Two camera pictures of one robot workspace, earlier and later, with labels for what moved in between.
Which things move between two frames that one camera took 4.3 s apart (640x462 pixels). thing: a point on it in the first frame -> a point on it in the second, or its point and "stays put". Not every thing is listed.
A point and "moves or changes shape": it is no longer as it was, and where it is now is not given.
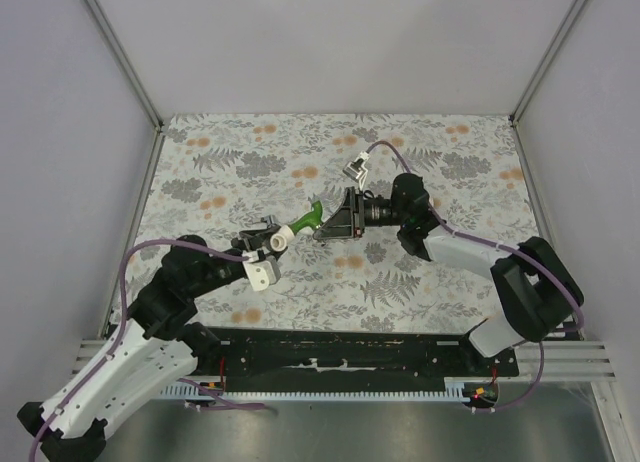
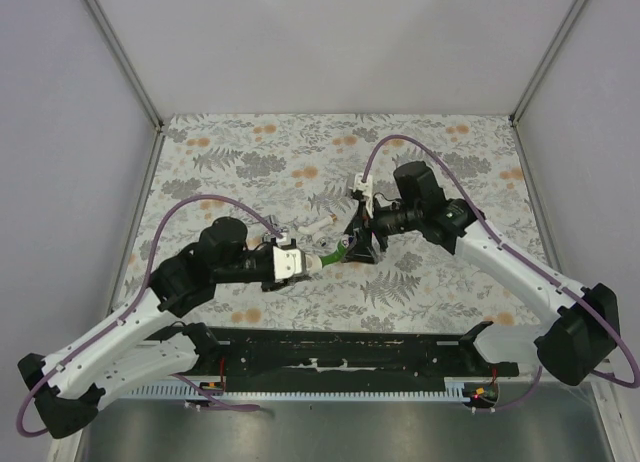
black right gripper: x=349 y=219 -> x=362 y=250
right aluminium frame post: x=527 y=96 stays put
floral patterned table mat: x=224 y=177 stays put
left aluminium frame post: x=121 y=55 stays put
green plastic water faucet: x=311 y=219 -> x=336 y=256
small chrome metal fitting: x=271 y=221 stays put
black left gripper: x=253 y=239 -> x=274 y=286
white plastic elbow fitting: x=279 y=240 moves or changes shape
